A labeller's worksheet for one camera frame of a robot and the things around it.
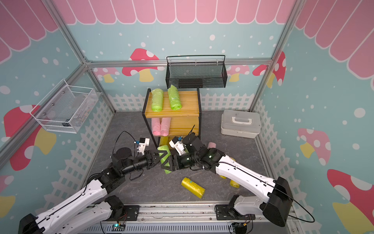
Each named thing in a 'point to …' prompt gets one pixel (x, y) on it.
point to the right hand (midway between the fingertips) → (166, 166)
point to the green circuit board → (118, 227)
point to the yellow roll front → (197, 190)
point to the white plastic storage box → (245, 123)
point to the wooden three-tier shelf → (186, 120)
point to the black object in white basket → (65, 124)
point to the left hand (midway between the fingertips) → (167, 157)
